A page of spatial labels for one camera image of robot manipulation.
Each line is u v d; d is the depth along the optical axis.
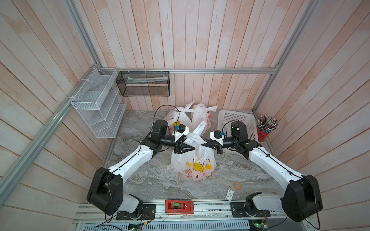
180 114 0.92
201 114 0.95
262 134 0.93
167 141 0.66
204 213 0.73
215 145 0.67
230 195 0.78
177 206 0.70
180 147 0.65
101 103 0.72
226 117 1.10
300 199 0.41
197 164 0.75
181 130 0.62
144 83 0.89
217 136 0.62
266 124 0.90
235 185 0.82
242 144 0.61
